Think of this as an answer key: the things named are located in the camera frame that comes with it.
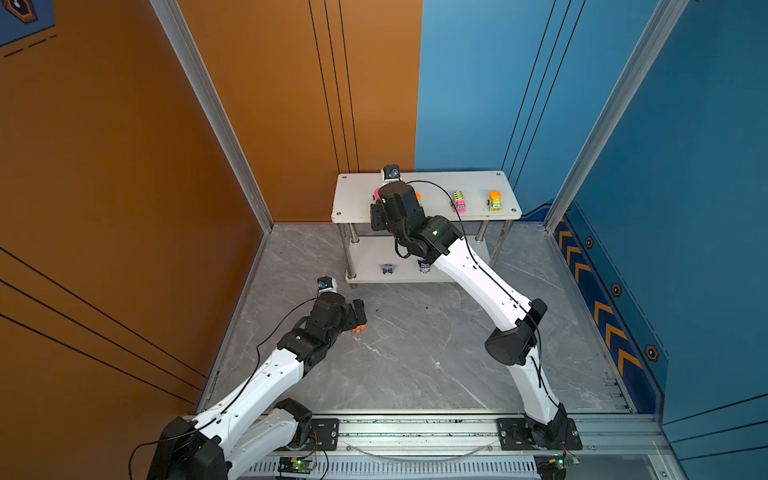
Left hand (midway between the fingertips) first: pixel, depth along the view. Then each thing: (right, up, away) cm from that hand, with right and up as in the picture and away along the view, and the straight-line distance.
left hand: (351, 303), depth 84 cm
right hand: (+8, +27, -8) cm, 29 cm away
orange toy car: (+3, -5, -10) cm, 11 cm away
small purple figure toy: (+10, +9, +11) cm, 17 cm away
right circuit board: (+50, -37, -13) cm, 64 cm away
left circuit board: (-11, -36, -13) cm, 40 cm away
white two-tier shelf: (+36, +28, -4) cm, 45 cm away
